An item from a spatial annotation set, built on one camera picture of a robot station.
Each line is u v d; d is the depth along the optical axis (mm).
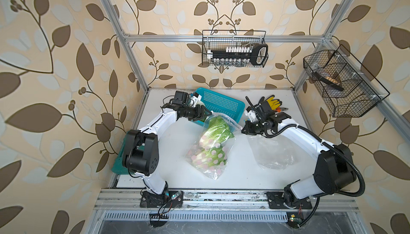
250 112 792
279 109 1079
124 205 737
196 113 780
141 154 468
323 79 737
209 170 792
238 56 852
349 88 723
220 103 1083
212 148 788
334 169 425
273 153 902
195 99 826
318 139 480
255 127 737
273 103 1083
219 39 912
